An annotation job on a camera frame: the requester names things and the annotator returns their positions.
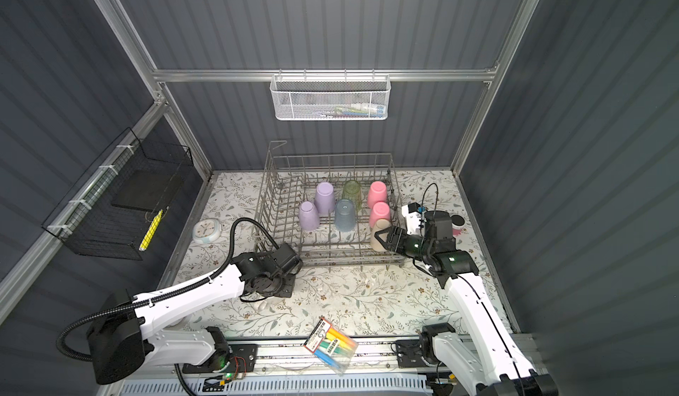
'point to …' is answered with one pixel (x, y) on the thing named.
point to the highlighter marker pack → (337, 348)
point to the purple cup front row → (308, 217)
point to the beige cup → (379, 225)
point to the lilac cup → (324, 199)
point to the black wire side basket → (113, 208)
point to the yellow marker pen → (150, 231)
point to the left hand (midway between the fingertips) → (289, 287)
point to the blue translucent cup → (345, 217)
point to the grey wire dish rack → (290, 179)
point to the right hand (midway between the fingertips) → (385, 239)
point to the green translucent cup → (352, 190)
